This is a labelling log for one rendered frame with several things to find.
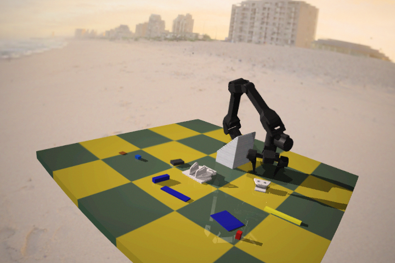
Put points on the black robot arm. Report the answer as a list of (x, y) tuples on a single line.
[(269, 119)]

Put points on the blue rectangular block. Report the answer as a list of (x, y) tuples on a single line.
[(160, 178)]

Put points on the yellow long bar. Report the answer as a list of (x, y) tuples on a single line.
[(280, 214)]

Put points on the small red block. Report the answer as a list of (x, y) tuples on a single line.
[(238, 234)]

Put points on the blue flat plate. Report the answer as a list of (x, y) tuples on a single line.
[(228, 221)]

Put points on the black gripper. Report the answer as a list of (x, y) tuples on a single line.
[(252, 155)]

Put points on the blue flat bar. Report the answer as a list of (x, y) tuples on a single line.
[(175, 193)]

